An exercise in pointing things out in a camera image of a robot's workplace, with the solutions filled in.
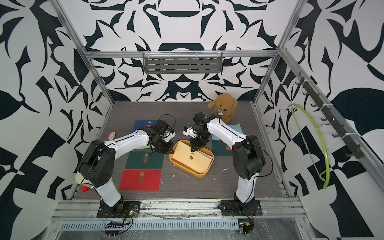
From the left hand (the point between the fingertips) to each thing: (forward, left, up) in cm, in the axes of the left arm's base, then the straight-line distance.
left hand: (172, 149), depth 89 cm
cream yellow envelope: (-3, -6, -1) cm, 7 cm away
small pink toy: (+13, +40, -3) cm, 42 cm away
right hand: (-1, -12, +4) cm, 13 cm away
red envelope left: (-15, +17, -5) cm, 24 cm away
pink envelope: (-5, -19, +2) cm, 20 cm away
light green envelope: (-11, +10, +23) cm, 27 cm away
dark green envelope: (-3, +18, -6) cm, 19 cm away
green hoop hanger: (-19, -62, +29) cm, 71 cm away
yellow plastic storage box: (-10, -4, +1) cm, 11 cm away
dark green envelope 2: (+2, -29, -6) cm, 30 cm away
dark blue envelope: (+23, +24, -5) cm, 34 cm away
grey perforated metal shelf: (+51, -7, +26) cm, 57 cm away
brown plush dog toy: (+22, -33, +12) cm, 41 cm away
